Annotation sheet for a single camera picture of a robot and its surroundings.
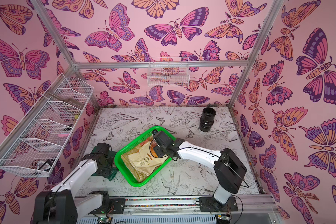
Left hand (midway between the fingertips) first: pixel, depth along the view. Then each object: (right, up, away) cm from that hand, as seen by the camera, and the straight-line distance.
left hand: (113, 162), depth 88 cm
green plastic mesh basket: (+8, -3, -3) cm, 9 cm away
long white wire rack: (-27, +12, -24) cm, 38 cm away
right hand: (+29, +10, -4) cm, 30 cm away
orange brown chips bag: (+20, +12, +5) cm, 23 cm away
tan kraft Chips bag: (+19, -5, -9) cm, 21 cm away
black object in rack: (-19, +7, -24) cm, 31 cm away
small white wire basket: (+35, +60, +7) cm, 69 cm away
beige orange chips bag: (+21, +3, -4) cm, 22 cm away
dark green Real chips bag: (+1, -3, -5) cm, 6 cm away
